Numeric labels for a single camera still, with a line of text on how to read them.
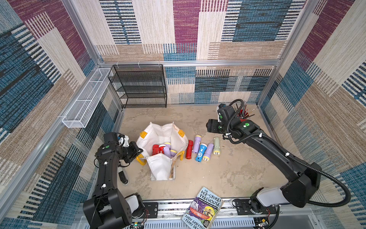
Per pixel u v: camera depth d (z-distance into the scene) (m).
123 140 0.70
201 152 0.90
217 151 0.91
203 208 0.72
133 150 0.71
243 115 1.02
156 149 0.88
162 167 0.80
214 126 0.70
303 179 0.40
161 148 0.87
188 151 0.91
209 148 0.93
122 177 0.80
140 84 1.08
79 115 0.71
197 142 0.96
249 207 0.73
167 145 0.93
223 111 0.58
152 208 0.74
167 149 0.86
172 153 0.86
